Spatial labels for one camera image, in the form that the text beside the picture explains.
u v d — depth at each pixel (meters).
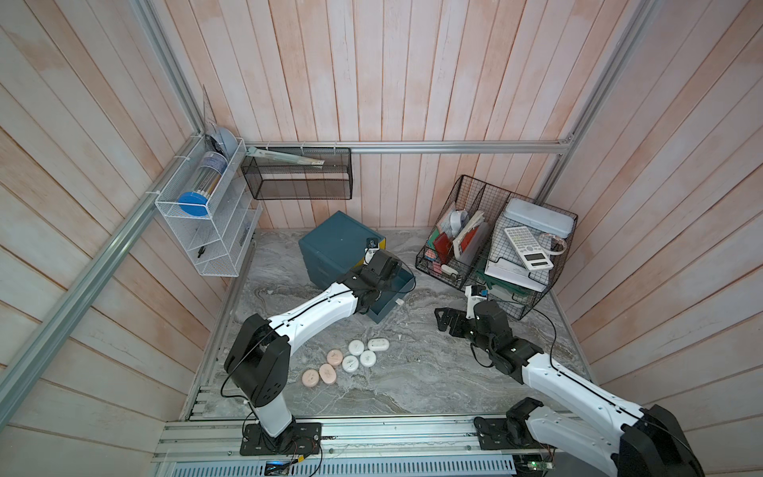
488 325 0.64
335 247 0.86
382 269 0.65
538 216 0.93
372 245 0.75
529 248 0.86
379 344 0.88
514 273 0.85
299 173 1.04
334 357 0.86
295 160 0.90
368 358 0.86
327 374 0.82
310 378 0.82
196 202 0.69
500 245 0.88
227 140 0.85
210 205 0.70
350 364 0.84
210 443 0.74
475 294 0.74
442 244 1.07
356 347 0.88
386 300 0.84
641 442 0.40
